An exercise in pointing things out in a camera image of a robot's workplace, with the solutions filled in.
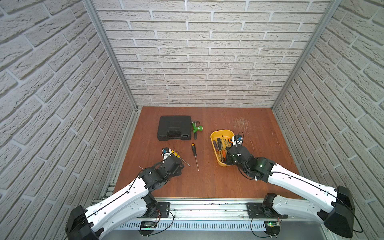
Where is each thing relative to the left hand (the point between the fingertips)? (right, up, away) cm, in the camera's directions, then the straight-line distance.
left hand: (180, 163), depth 79 cm
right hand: (+26, +6, -1) cm, 27 cm away
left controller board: (-15, -29, -9) cm, 34 cm away
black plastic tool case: (-6, +19, +20) cm, 28 cm away
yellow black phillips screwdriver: (+24, +8, +17) cm, 31 cm away
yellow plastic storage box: (+28, +14, +19) cm, 36 cm away
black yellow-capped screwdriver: (+8, +2, +15) cm, 17 cm away
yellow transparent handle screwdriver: (-5, +2, +13) cm, 14 cm away
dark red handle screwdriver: (+22, +6, +16) cm, 27 cm away
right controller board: (+46, -28, -9) cm, 55 cm away
